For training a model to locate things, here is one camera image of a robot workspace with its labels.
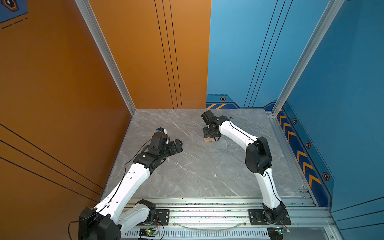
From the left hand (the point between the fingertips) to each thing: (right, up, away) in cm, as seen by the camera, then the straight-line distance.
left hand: (176, 143), depth 80 cm
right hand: (+19, +4, +17) cm, 26 cm away
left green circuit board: (-12, -42, -10) cm, 44 cm away
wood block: (+18, 0, +21) cm, 28 cm away
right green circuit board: (+49, -42, -10) cm, 65 cm away
